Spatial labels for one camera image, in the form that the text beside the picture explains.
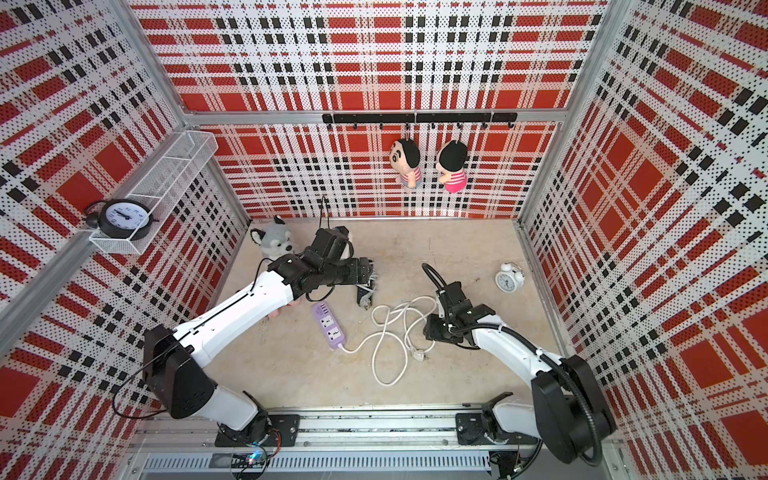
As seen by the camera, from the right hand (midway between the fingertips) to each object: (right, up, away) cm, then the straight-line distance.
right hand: (434, 331), depth 86 cm
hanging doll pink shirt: (+6, +53, +10) cm, 55 cm away
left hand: (-20, +18, -4) cm, 27 cm away
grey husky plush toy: (-49, +26, +5) cm, 56 cm away
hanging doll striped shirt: (-9, +52, +5) cm, 53 cm away
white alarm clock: (+26, +14, +9) cm, 31 cm away
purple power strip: (-32, +1, +3) cm, 32 cm away
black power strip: (-23, +10, +10) cm, 27 cm away
